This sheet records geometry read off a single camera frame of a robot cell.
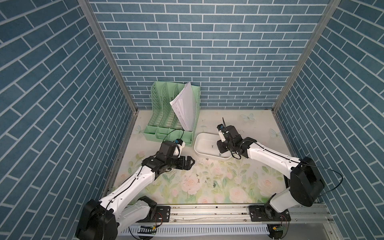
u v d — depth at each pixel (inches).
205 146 39.8
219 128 30.5
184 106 35.9
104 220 14.9
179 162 27.8
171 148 25.3
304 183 17.3
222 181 33.3
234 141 26.1
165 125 43.7
